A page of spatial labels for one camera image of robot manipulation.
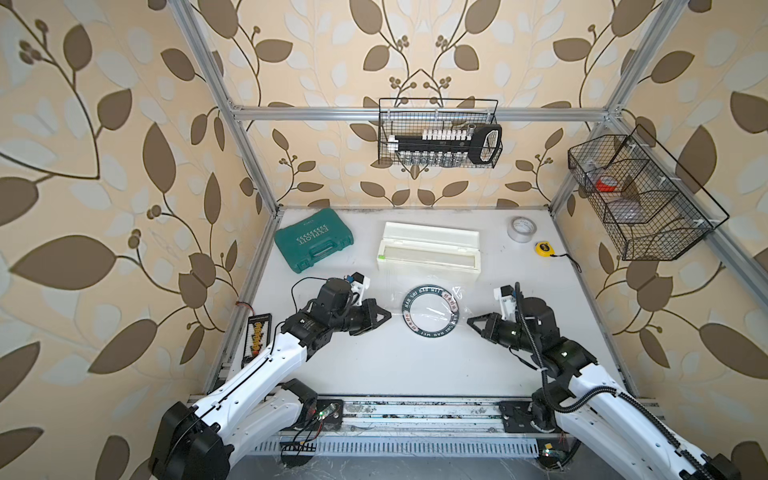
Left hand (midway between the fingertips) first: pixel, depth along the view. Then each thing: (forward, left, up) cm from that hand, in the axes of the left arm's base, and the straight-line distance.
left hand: (388, 311), depth 75 cm
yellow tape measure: (+31, -55, -13) cm, 64 cm away
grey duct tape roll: (+42, -51, -15) cm, 68 cm away
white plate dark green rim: (+2, -11, -5) cm, 12 cm away
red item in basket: (+30, -60, +16) cm, 69 cm away
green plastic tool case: (+33, +29, -12) cm, 46 cm away
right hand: (0, -21, -4) cm, 21 cm away
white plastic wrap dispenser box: (+27, -13, -10) cm, 31 cm away
